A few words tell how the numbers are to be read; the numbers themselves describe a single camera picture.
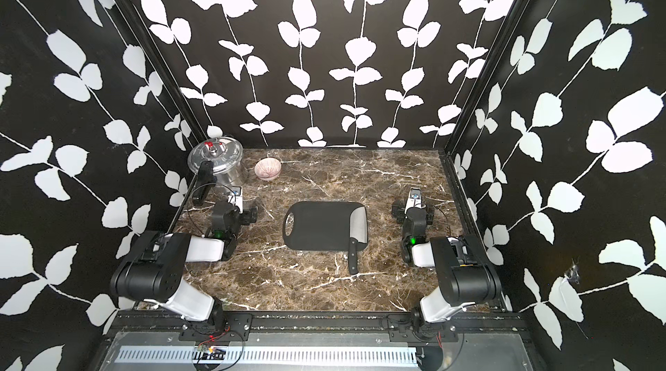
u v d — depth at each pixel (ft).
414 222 2.30
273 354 2.30
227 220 2.39
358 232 3.76
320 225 3.14
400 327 2.40
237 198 2.66
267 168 3.64
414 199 2.56
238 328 2.41
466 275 1.51
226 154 3.21
